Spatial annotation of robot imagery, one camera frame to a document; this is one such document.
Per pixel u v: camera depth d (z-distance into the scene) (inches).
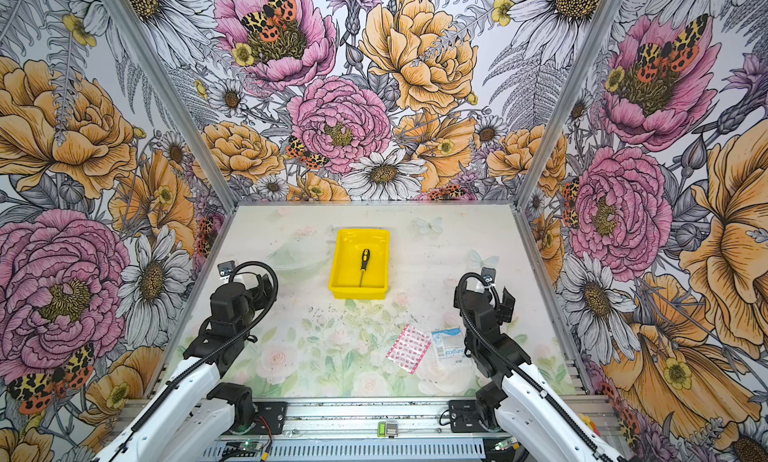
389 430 27.6
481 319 22.7
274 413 29.7
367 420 29.9
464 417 29.1
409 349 33.5
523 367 21.0
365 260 40.4
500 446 28.2
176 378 20.1
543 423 19.1
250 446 28.0
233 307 24.0
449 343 34.0
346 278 39.1
